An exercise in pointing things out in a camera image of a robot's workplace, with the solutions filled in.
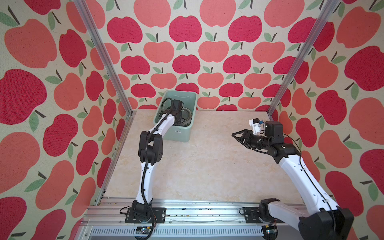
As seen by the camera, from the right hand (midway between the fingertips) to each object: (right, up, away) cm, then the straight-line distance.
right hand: (238, 135), depth 75 cm
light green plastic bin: (-33, 0, +18) cm, 37 cm away
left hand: (-30, +12, +30) cm, 44 cm away
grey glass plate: (-28, +12, +35) cm, 46 cm away
